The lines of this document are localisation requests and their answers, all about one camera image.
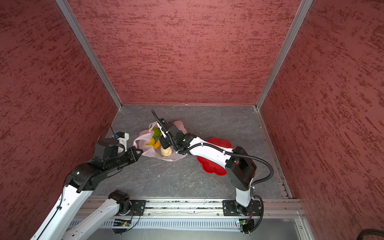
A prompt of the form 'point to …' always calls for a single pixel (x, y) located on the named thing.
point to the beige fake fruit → (166, 152)
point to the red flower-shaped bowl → (211, 166)
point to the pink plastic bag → (140, 140)
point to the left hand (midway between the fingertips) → (143, 154)
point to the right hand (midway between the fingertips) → (161, 140)
